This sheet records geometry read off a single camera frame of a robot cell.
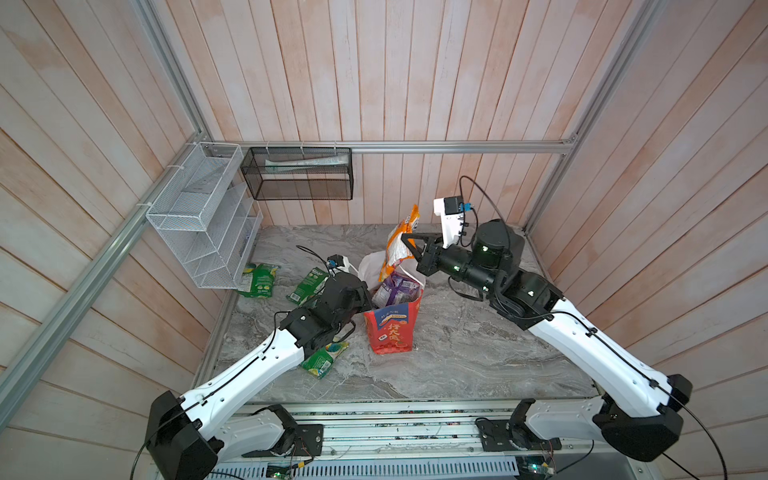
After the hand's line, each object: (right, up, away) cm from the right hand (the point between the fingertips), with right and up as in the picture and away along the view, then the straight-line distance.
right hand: (401, 238), depth 59 cm
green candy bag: (-45, -11, +42) cm, 63 cm away
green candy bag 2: (-21, -33, +25) cm, 47 cm away
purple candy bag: (0, -13, +25) cm, 28 cm away
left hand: (-8, -13, +17) cm, 22 cm away
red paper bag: (-1, -23, +20) cm, 31 cm away
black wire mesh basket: (-31, +24, +37) cm, 54 cm away
